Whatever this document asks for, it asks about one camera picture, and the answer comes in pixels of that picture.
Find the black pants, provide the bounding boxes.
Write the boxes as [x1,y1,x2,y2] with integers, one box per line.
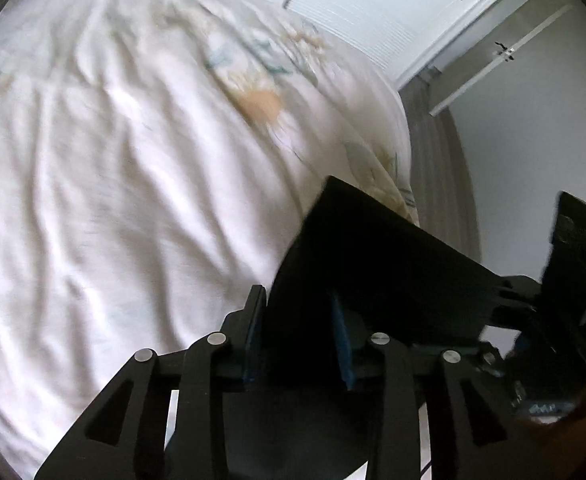
[222,174,514,480]

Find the floral white duvet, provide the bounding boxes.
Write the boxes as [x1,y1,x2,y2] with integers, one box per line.
[0,0,418,479]

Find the white door with handle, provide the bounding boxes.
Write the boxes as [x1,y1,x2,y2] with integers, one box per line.
[429,0,572,117]

